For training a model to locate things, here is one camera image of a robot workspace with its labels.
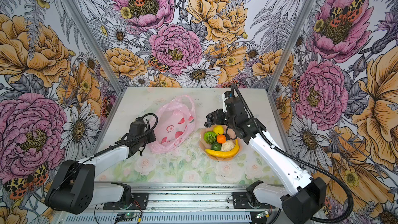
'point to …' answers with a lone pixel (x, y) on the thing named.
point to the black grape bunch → (211, 119)
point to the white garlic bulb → (227, 145)
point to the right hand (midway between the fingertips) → (215, 116)
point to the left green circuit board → (125, 216)
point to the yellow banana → (224, 154)
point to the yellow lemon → (218, 129)
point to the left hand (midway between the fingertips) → (153, 137)
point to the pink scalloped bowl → (202, 144)
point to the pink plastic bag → (175, 123)
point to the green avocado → (216, 146)
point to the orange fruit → (221, 139)
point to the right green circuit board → (263, 214)
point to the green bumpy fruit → (210, 137)
